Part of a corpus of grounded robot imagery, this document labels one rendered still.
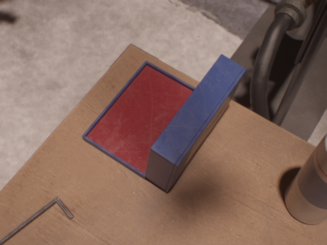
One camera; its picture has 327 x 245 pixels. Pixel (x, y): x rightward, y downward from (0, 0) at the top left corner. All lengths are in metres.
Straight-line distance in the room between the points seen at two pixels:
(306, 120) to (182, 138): 0.76
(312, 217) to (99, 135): 0.31
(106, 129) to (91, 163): 0.05
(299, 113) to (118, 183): 0.73
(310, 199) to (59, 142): 0.35
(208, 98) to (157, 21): 0.86
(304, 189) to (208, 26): 0.90
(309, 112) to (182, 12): 0.49
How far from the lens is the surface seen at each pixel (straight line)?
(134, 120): 0.66
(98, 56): 1.32
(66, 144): 0.66
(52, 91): 1.28
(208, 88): 0.55
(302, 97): 1.28
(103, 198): 0.62
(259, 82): 0.80
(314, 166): 0.51
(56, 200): 0.62
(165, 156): 0.51
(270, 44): 0.80
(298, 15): 0.85
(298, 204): 0.59
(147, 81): 0.69
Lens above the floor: 1.05
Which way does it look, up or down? 62 degrees down
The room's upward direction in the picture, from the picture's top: straight up
